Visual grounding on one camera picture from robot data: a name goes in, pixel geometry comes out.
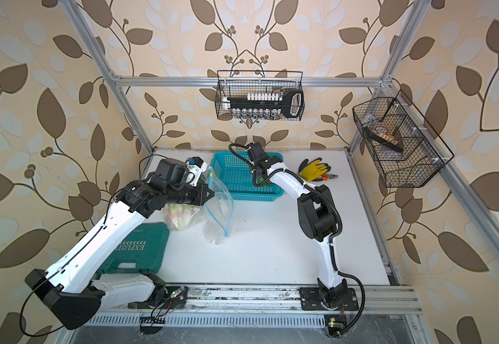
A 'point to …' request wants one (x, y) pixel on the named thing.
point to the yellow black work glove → (313, 170)
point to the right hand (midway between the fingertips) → (263, 165)
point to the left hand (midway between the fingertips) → (211, 190)
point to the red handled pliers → (326, 176)
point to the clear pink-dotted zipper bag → (179, 216)
